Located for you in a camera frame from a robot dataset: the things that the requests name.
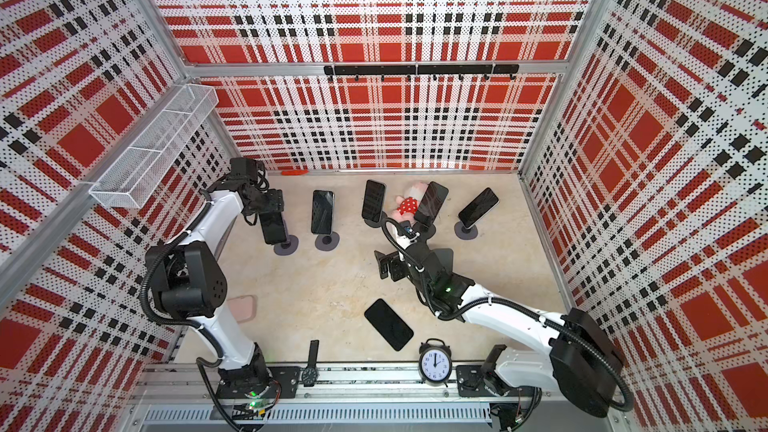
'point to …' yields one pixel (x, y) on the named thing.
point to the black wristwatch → (310, 373)
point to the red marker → (294, 172)
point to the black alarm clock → (435, 362)
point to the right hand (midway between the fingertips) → (392, 249)
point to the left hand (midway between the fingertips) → (270, 208)
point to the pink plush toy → (408, 204)
